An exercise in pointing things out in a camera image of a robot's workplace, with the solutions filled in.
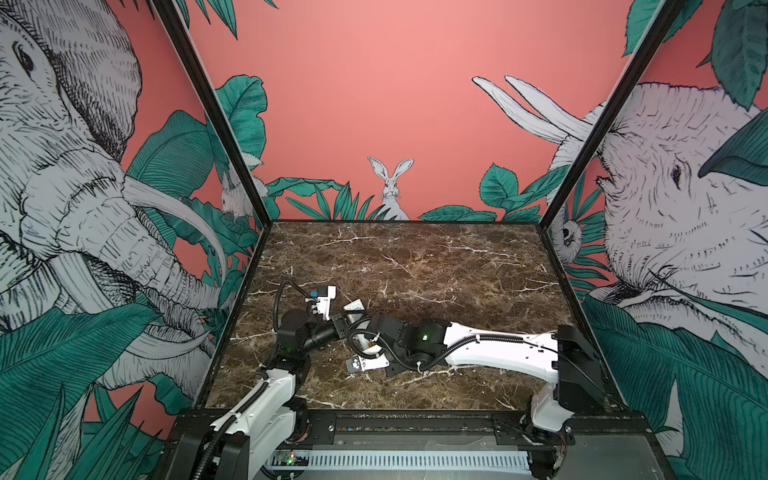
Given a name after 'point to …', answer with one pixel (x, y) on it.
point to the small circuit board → (289, 458)
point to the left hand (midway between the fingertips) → (367, 313)
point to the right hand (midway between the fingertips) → (374, 346)
